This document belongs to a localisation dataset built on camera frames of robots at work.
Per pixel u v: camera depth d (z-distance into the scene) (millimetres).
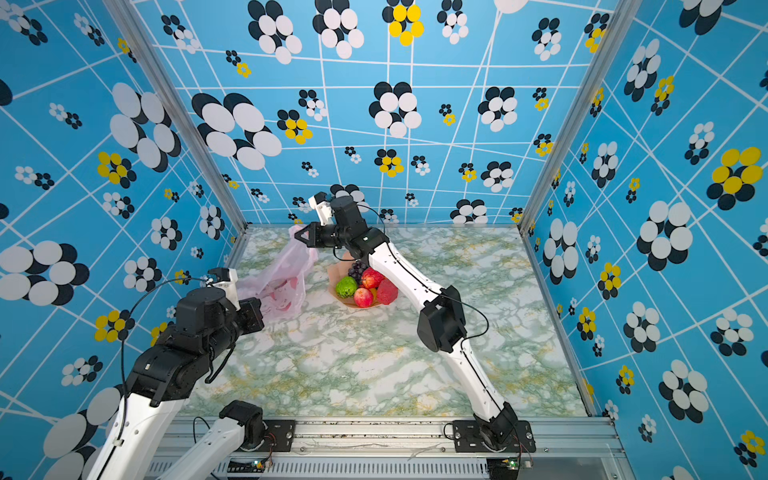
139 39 722
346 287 912
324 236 745
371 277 911
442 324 574
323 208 770
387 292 903
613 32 709
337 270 1018
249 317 587
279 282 981
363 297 906
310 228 782
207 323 472
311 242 737
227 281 584
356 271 963
